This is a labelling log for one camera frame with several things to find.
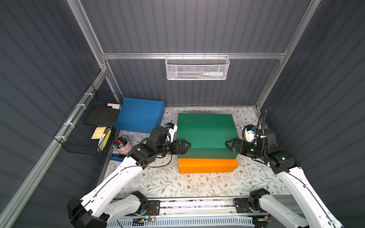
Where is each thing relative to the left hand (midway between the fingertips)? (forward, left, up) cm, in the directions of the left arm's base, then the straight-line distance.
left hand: (184, 145), depth 70 cm
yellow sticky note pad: (+7, +44, +1) cm, 45 cm away
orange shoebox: (-5, -8, -15) cm, 17 cm away
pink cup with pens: (+9, +38, -13) cm, 41 cm away
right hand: (+1, -25, -1) cm, 26 cm away
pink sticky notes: (+27, +45, +2) cm, 52 cm away
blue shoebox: (+33, +34, -14) cm, 49 cm away
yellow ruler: (+2, +39, +2) cm, 39 cm away
